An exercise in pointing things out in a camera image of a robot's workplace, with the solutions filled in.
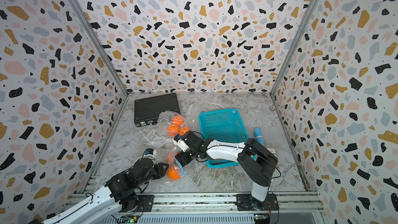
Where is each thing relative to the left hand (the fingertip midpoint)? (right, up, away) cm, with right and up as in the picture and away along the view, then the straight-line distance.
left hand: (168, 167), depth 81 cm
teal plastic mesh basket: (+31, +20, +22) cm, 43 cm away
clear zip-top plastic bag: (-1, +22, +9) cm, 23 cm away
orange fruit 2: (-1, +18, +11) cm, 21 cm away
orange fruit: (+3, +24, +11) cm, 26 cm away
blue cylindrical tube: (+52, +14, +14) cm, 56 cm away
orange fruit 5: (-1, +4, +2) cm, 4 cm away
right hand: (+5, +4, +1) cm, 6 cm away
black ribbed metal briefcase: (-22, +30, +26) cm, 45 cm away
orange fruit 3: (+6, +18, +11) cm, 22 cm away
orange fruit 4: (+3, -1, -5) cm, 6 cm away
